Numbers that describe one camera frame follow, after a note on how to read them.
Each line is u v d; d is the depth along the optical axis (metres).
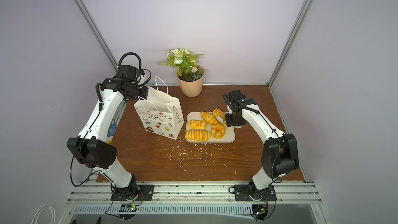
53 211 0.64
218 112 0.98
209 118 0.97
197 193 0.74
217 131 0.90
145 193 0.73
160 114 0.75
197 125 0.93
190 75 1.07
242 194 0.73
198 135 0.90
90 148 0.43
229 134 0.95
